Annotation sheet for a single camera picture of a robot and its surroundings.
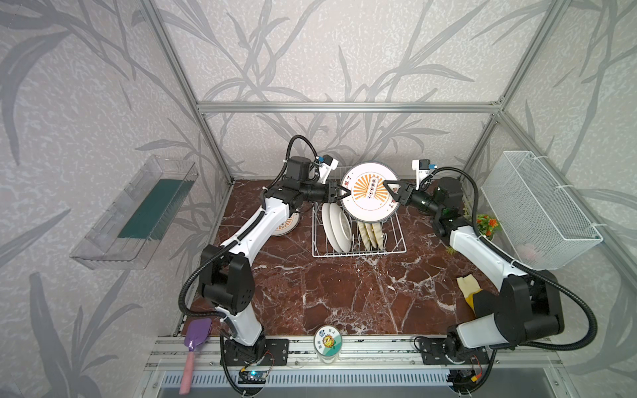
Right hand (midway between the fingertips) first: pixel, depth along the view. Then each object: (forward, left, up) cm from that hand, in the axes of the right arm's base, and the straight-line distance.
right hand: (386, 182), depth 78 cm
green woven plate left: (-9, +6, -18) cm, 21 cm away
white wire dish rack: (-8, -6, -24) cm, 26 cm away
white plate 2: (-7, +19, -14) cm, 25 cm away
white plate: (-4, +5, -4) cm, 8 cm away
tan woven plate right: (-5, +1, -21) cm, 22 cm away
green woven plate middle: (-9, +4, -18) cm, 20 cm away
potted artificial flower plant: (-8, -35, -13) cm, 38 cm away
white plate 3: (-6, +14, -16) cm, 22 cm away
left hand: (-3, +12, -1) cm, 13 cm away
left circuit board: (-48, +41, -31) cm, 71 cm away
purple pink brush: (-36, +61, -30) cm, 77 cm away
